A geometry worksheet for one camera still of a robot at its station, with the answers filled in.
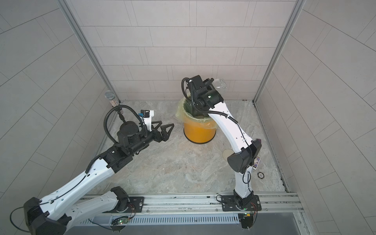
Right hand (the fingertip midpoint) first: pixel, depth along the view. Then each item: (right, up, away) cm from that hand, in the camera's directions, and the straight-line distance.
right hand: (216, 83), depth 74 cm
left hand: (-22, -20, -6) cm, 31 cm away
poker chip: (+26, -50, +6) cm, 56 cm away
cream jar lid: (+8, -40, +13) cm, 42 cm away
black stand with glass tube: (-56, -6, +3) cm, 57 cm away
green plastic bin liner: (-17, -16, +5) cm, 24 cm away
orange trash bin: (-9, -25, +3) cm, 26 cm away
